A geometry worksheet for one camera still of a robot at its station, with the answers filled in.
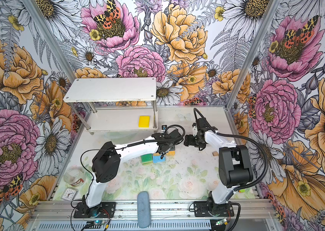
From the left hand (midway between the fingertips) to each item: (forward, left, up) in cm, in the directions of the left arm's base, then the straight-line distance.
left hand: (166, 147), depth 90 cm
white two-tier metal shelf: (+48, +44, -8) cm, 65 cm away
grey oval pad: (-31, +12, -4) cm, 34 cm away
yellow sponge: (+21, +16, 0) cm, 26 cm away
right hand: (+1, -15, -2) cm, 15 cm away
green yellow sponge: (-6, +12, -4) cm, 14 cm away
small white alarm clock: (-24, +52, -5) cm, 58 cm away
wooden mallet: (-1, -32, -6) cm, 32 cm away
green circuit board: (-37, +36, -9) cm, 53 cm away
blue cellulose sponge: (-5, +6, -5) cm, 9 cm away
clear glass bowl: (-14, +54, -7) cm, 56 cm away
